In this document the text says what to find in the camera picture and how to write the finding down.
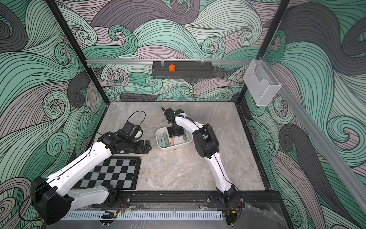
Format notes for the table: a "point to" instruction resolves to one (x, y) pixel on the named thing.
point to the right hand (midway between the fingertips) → (176, 135)
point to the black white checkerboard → (121, 171)
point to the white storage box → (163, 140)
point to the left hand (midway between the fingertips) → (144, 147)
